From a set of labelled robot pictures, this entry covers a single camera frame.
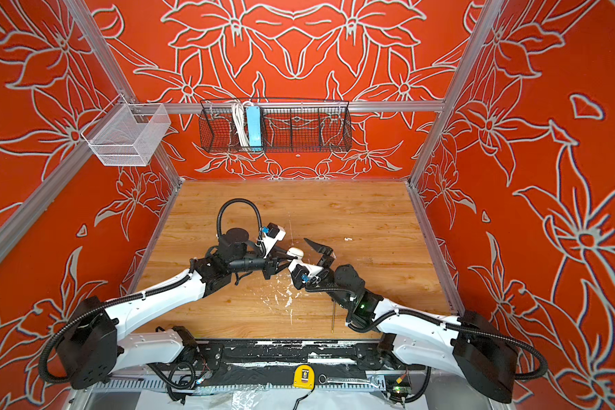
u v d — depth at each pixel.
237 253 0.62
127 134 0.92
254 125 0.90
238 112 0.88
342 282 0.57
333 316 0.81
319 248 0.66
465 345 0.41
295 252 0.72
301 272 0.59
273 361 0.73
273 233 0.65
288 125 0.98
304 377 0.68
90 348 0.40
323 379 0.70
